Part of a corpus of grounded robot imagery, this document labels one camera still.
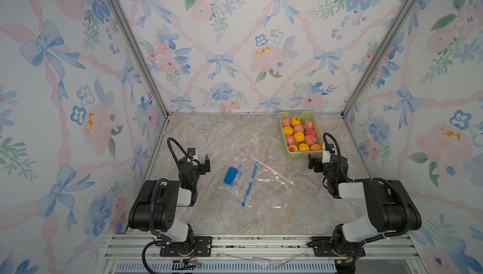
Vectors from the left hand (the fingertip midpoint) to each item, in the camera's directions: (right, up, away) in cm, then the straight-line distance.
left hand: (198, 154), depth 92 cm
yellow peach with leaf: (+53, +18, +17) cm, 58 cm away
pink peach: (+58, +7, +9) cm, 59 cm away
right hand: (+61, 0, +2) cm, 61 cm away
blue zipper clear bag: (+20, -11, 0) cm, 23 cm away
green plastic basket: (+60, +15, +15) cm, 63 cm away
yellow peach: (+52, +9, +11) cm, 54 cm away
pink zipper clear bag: (+29, -13, 0) cm, 31 cm away
